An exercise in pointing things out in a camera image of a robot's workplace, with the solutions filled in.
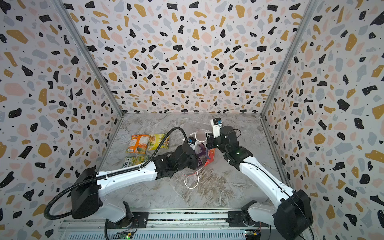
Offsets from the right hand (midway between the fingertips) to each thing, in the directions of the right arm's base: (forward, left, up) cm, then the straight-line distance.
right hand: (204, 131), depth 77 cm
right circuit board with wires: (-41, -24, -28) cm, 55 cm away
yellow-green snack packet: (+9, +33, -22) cm, 41 cm away
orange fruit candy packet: (+7, +44, -24) cm, 51 cm away
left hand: (-9, +2, -8) cm, 12 cm away
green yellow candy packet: (-6, +44, -22) cm, 49 cm away
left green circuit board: (-42, +37, -26) cm, 62 cm away
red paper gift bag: (-16, +7, -27) cm, 32 cm away
